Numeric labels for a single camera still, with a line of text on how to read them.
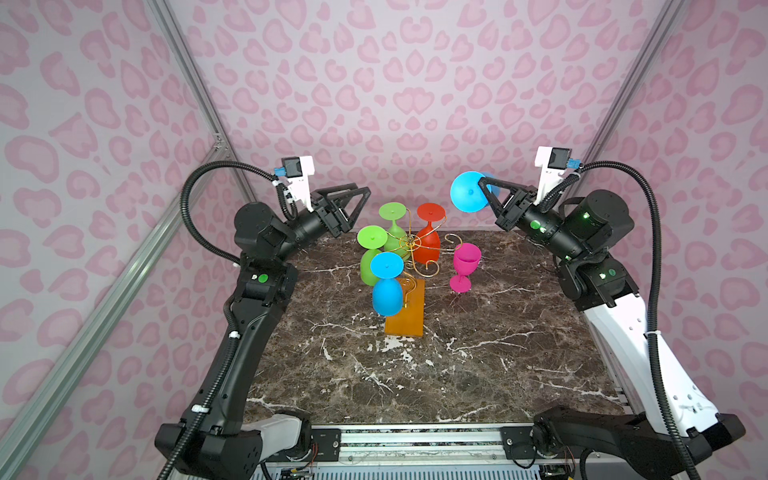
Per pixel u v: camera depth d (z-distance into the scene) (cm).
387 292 72
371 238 73
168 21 69
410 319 95
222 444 36
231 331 42
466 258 94
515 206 47
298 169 48
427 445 75
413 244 75
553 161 46
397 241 75
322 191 55
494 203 53
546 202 45
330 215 49
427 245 75
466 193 55
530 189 49
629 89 81
